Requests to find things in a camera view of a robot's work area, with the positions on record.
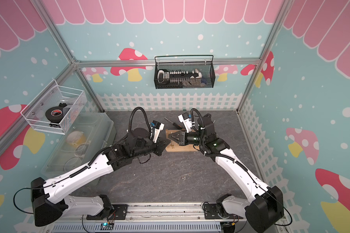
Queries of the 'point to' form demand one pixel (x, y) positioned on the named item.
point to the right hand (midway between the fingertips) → (169, 137)
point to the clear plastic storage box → (88, 138)
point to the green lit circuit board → (106, 226)
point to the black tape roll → (54, 114)
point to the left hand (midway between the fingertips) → (169, 143)
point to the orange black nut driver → (179, 126)
